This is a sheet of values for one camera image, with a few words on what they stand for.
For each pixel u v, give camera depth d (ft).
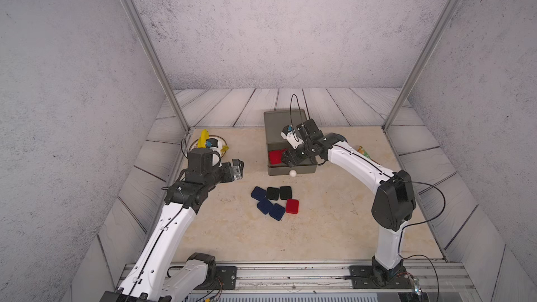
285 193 3.09
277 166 2.85
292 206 2.98
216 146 2.17
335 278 2.43
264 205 2.99
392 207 1.58
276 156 2.78
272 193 3.08
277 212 2.92
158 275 1.28
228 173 2.14
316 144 2.14
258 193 3.07
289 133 2.58
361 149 3.46
